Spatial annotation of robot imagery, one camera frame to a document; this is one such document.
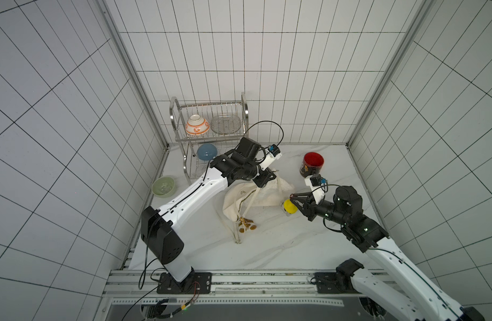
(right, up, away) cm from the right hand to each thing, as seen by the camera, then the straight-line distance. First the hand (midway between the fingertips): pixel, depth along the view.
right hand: (286, 199), depth 71 cm
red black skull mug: (+18, +12, +28) cm, 35 cm away
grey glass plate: (-24, +30, +19) cm, 43 cm away
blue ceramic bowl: (-37, +18, +36) cm, 55 cm away
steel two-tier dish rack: (-47, +36, +21) cm, 63 cm away
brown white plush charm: (-15, -12, +9) cm, 21 cm away
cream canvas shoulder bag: (-18, -2, +11) cm, 21 cm away
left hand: (-6, +7, +4) cm, 10 cm away
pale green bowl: (-57, 0, +28) cm, 64 cm away
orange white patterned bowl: (-37, +29, +15) cm, 49 cm away
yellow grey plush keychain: (+2, -4, +3) cm, 5 cm away
